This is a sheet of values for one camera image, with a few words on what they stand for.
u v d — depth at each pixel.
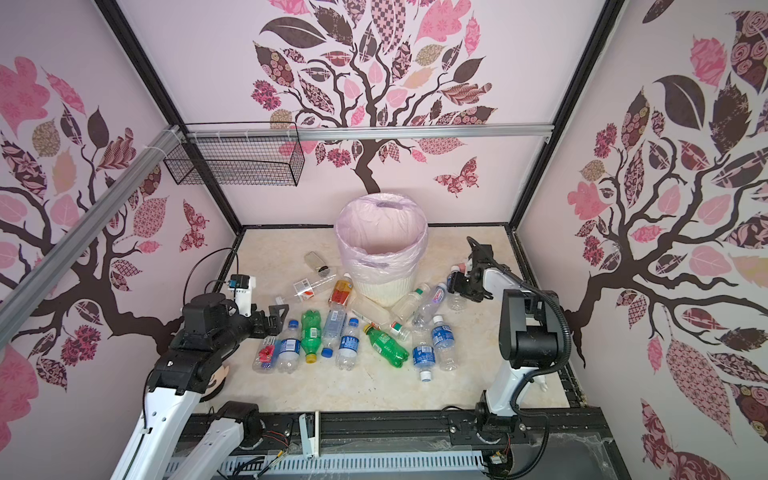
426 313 0.95
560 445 0.72
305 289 0.96
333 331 0.88
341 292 0.95
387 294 0.90
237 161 1.22
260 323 0.63
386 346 0.83
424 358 0.81
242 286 0.61
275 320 0.64
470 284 0.84
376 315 0.92
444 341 0.85
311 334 0.85
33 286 0.52
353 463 0.70
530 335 0.49
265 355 0.81
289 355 0.84
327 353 0.85
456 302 0.93
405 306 0.97
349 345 0.83
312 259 1.07
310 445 0.70
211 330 0.52
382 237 0.98
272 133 0.90
